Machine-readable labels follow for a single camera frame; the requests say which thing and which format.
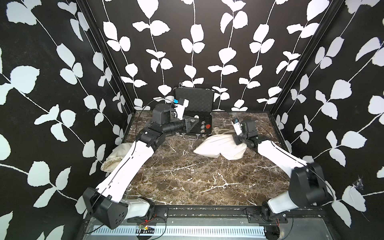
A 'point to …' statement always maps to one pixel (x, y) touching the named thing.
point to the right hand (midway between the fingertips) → (236, 130)
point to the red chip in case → (208, 126)
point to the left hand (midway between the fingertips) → (199, 118)
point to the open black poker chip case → (201, 106)
